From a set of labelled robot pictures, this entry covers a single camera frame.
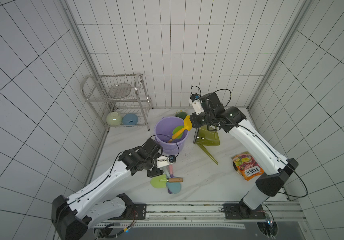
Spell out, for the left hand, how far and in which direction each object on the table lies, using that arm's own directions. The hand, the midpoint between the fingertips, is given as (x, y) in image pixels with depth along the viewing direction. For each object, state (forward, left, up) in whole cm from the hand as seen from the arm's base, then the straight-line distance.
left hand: (155, 167), depth 75 cm
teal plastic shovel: (-6, -10, -12) cm, 17 cm away
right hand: (+18, -15, +18) cm, 29 cm away
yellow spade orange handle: (+17, -16, +13) cm, 27 cm away
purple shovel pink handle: (+4, -7, -10) cm, 13 cm away
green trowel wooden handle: (-4, -2, -11) cm, 12 cm away
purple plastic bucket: (+24, -3, 0) cm, 24 cm away
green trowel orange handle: (+25, -11, -2) cm, 27 cm away
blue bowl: (+37, +22, -6) cm, 43 cm away
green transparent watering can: (+28, -31, -15) cm, 45 cm away
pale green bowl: (+35, +32, -4) cm, 48 cm away
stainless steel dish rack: (+43, +41, +14) cm, 61 cm away
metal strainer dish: (+45, +26, +13) cm, 54 cm away
